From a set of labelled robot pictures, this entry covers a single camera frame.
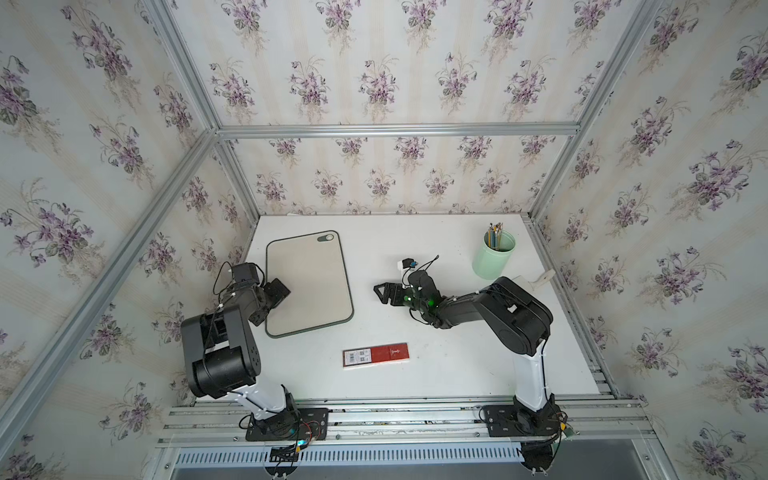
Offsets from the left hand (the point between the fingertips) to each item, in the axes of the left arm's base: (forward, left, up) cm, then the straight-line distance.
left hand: (279, 302), depth 94 cm
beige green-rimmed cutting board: (+14, -8, -2) cm, 16 cm away
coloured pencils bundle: (+15, -69, +16) cm, 72 cm away
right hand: (+3, -34, +2) cm, 34 cm away
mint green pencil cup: (+10, -69, +7) cm, 70 cm away
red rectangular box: (-17, -29, 0) cm, 34 cm away
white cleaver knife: (+5, -83, +1) cm, 83 cm away
